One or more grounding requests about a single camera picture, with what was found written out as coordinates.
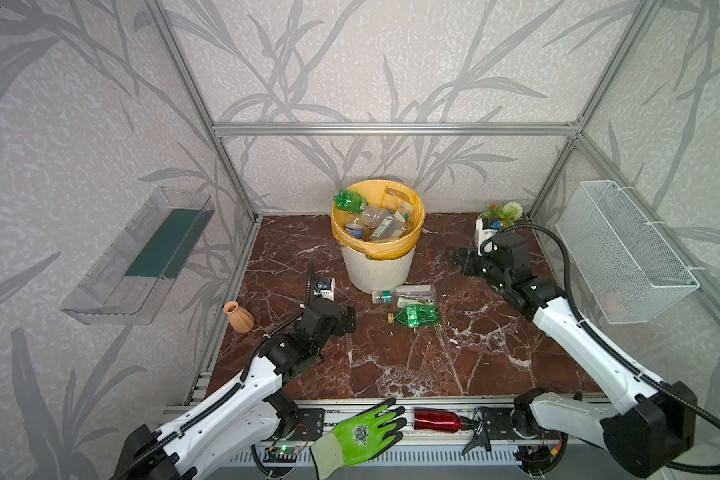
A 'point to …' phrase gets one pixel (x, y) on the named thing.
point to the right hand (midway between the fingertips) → (461, 240)
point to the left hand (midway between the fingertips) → (344, 297)
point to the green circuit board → (281, 454)
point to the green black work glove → (359, 439)
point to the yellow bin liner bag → (389, 194)
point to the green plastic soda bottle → (416, 315)
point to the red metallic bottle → (441, 421)
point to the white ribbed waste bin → (370, 275)
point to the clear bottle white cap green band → (404, 212)
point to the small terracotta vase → (240, 318)
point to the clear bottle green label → (409, 294)
